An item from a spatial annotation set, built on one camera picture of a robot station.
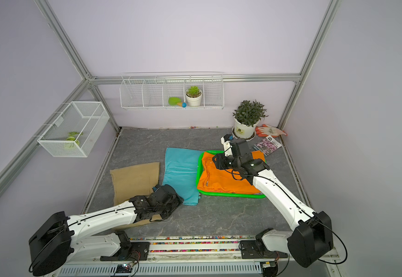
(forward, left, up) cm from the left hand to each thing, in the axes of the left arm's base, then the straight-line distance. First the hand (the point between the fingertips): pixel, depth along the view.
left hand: (181, 204), depth 82 cm
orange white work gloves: (+49, -56, -4) cm, 75 cm away
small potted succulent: (+48, -9, +27) cm, 56 cm away
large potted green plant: (+45, -39, +13) cm, 61 cm away
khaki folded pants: (+15, +30, -3) cm, 33 cm away
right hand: (+15, -18, +16) cm, 29 cm away
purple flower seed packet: (+36, -54, -4) cm, 65 cm away
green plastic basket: (+3, -19, +3) cm, 20 cm away
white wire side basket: (+30, +48, +23) cm, 61 cm away
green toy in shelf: (+53, +3, +21) cm, 57 cm away
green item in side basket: (+22, +45, +25) cm, 56 cm away
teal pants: (+19, +1, -3) cm, 19 cm away
